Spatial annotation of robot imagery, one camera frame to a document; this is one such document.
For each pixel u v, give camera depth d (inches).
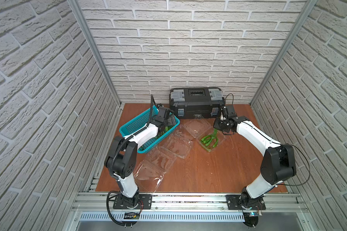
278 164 17.8
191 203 29.7
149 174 31.9
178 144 38.3
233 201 29.2
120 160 18.7
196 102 39.1
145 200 29.3
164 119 28.3
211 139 37.9
